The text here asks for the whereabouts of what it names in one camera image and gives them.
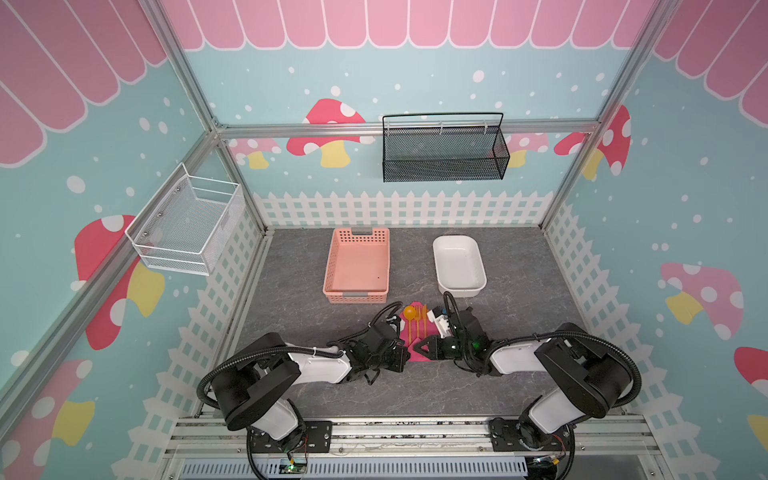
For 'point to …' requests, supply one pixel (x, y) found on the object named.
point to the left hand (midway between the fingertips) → (409, 361)
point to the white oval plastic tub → (460, 265)
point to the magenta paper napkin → (417, 331)
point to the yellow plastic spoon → (409, 313)
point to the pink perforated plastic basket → (358, 266)
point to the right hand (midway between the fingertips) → (413, 347)
